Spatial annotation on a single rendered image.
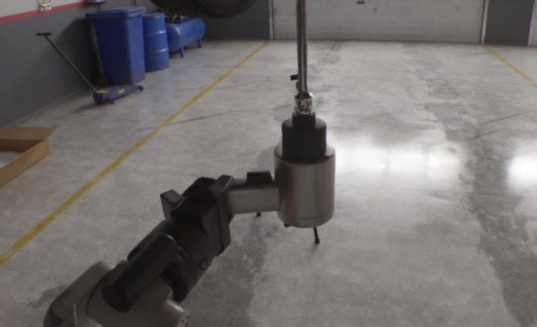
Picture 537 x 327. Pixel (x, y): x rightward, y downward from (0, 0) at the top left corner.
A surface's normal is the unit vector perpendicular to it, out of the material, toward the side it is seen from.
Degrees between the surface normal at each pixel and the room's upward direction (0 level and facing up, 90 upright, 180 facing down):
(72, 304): 22
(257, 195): 92
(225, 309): 0
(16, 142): 90
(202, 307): 0
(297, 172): 92
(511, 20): 90
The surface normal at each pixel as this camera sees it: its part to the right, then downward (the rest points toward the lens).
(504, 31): -0.22, 0.42
